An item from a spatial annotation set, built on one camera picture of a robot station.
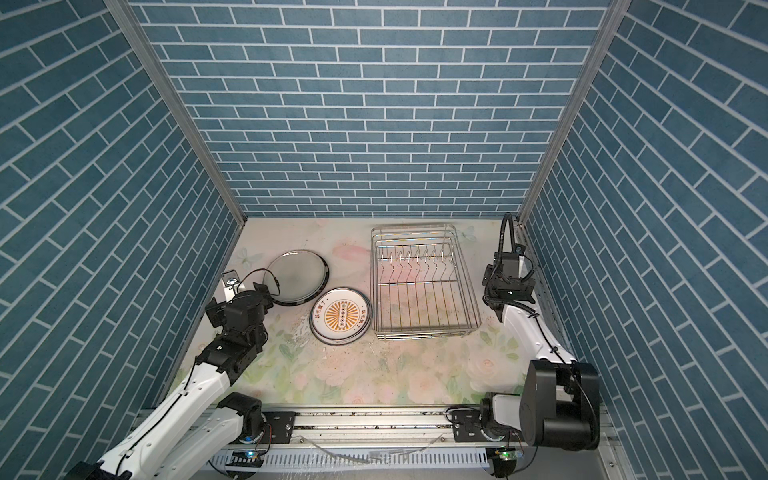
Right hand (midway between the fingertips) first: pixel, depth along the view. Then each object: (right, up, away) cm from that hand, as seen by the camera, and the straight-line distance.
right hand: (509, 272), depth 87 cm
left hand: (-75, -4, -9) cm, 76 cm away
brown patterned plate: (-51, -14, +4) cm, 53 cm away
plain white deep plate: (-68, -3, +14) cm, 70 cm away
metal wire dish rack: (-26, -6, +11) cm, 29 cm away
